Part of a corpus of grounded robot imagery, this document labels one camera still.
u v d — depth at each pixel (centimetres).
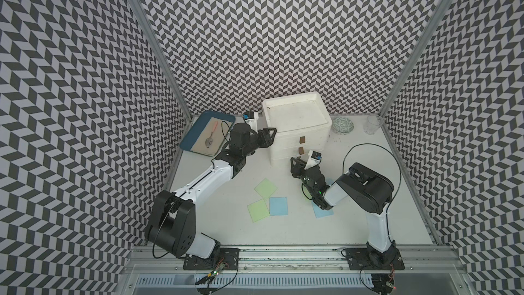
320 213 85
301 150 89
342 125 111
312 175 74
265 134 72
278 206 86
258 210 85
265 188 91
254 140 69
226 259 73
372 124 110
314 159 85
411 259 74
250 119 72
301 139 84
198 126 113
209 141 105
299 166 85
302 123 84
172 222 42
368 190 53
